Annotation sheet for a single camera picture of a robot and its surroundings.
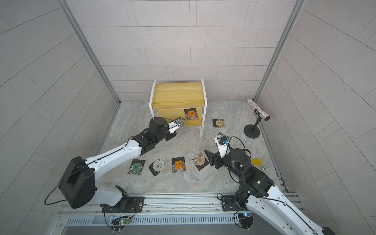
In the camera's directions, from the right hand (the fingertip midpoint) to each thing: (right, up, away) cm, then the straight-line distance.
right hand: (210, 148), depth 70 cm
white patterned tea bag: (-29, -14, +13) cm, 35 cm away
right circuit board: (+17, -33, -2) cm, 37 cm away
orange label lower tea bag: (-10, +17, +19) cm, 27 cm away
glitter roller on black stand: (+31, +5, +27) cm, 42 cm away
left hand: (-18, +12, +14) cm, 25 cm away
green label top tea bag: (-41, -13, +13) cm, 45 cm away
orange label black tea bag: (-17, -12, +15) cm, 26 cm away
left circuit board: (-42, -33, -4) cm, 53 cm away
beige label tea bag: (+10, +10, +33) cm, 36 cm away
